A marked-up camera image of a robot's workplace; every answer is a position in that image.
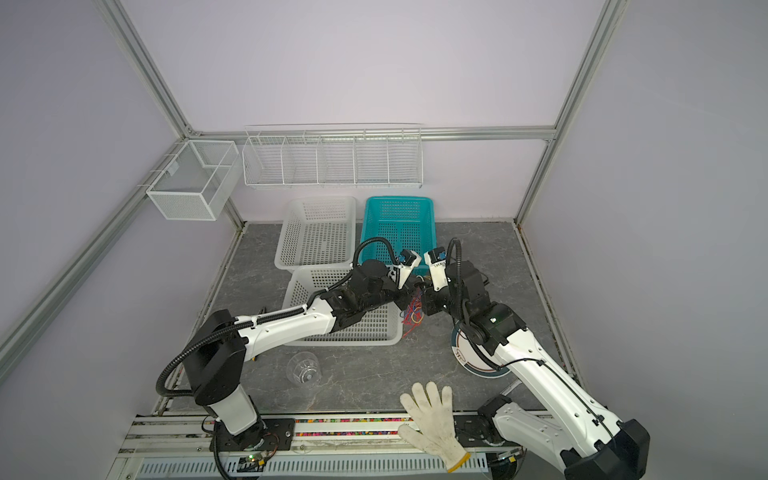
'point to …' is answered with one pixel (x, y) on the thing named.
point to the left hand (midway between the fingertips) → (424, 282)
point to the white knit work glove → (436, 431)
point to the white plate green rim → (471, 361)
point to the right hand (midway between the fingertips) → (422, 285)
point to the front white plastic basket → (380, 327)
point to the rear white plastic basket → (317, 231)
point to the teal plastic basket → (408, 222)
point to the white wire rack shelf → (333, 155)
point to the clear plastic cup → (303, 368)
